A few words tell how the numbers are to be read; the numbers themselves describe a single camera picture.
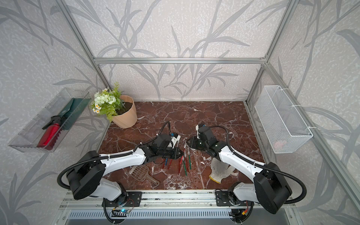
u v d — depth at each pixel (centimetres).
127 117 91
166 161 87
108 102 80
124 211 71
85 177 43
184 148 84
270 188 41
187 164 87
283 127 62
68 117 64
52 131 60
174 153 73
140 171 83
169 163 86
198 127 79
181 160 87
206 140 63
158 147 65
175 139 78
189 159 89
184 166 85
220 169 84
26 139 58
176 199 75
